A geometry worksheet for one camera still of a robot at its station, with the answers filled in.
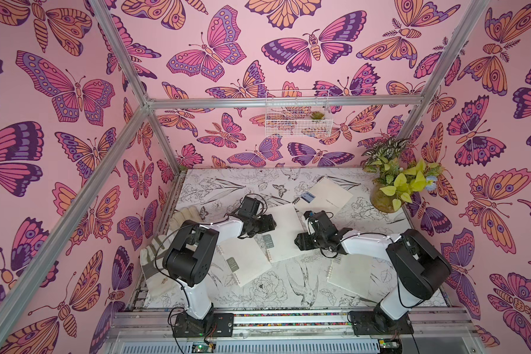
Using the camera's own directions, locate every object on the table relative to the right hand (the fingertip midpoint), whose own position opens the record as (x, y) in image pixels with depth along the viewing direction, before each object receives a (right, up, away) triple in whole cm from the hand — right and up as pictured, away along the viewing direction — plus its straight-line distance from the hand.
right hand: (301, 238), depth 93 cm
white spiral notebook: (-9, -3, +1) cm, 9 cm away
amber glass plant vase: (+40, +15, +10) cm, 43 cm away
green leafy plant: (+37, +24, -8) cm, 44 cm away
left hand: (-12, +5, +3) cm, 13 cm away
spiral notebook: (-24, -7, -4) cm, 25 cm away
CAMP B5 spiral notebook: (+15, +18, +18) cm, 29 cm away
